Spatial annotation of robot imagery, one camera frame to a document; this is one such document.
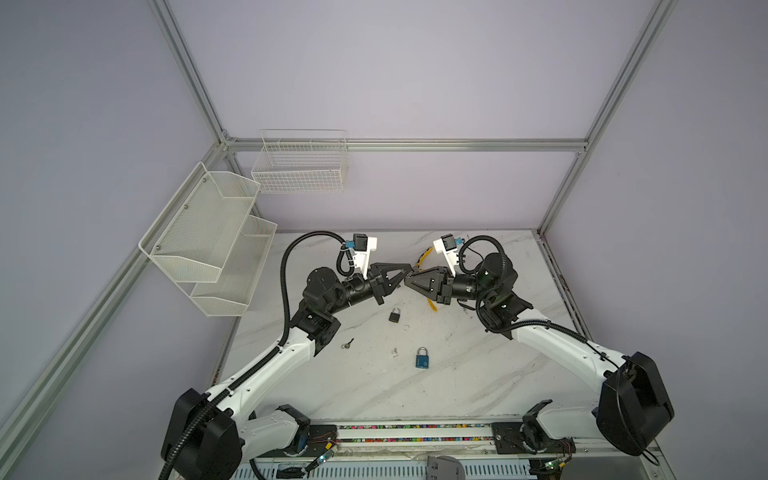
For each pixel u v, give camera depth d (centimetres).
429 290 64
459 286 63
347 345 90
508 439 73
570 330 50
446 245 63
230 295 90
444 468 70
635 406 41
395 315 97
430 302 63
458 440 75
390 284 63
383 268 62
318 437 73
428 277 64
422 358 87
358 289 60
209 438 38
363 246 58
